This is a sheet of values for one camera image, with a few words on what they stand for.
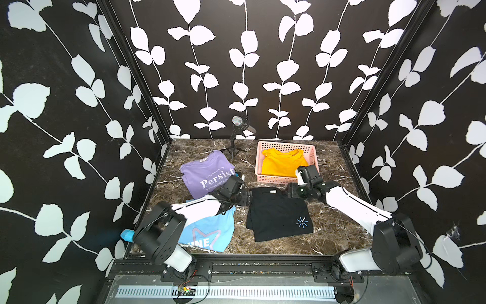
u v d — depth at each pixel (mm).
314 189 659
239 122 930
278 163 1078
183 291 703
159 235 437
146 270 747
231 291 702
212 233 821
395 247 424
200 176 1014
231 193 689
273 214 881
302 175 731
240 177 818
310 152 1108
